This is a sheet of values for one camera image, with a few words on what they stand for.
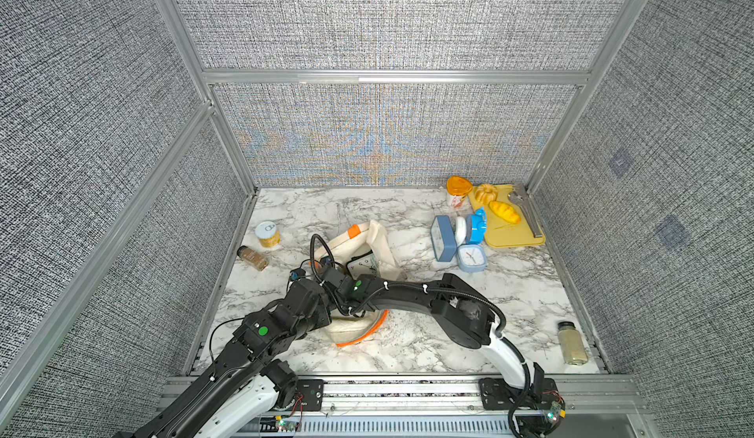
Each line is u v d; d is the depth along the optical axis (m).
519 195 1.25
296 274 0.67
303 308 0.57
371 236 0.80
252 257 0.95
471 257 0.97
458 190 1.09
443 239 0.93
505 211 1.09
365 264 0.95
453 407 0.73
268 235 1.00
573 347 0.78
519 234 1.07
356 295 0.66
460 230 0.97
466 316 0.54
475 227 0.98
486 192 1.13
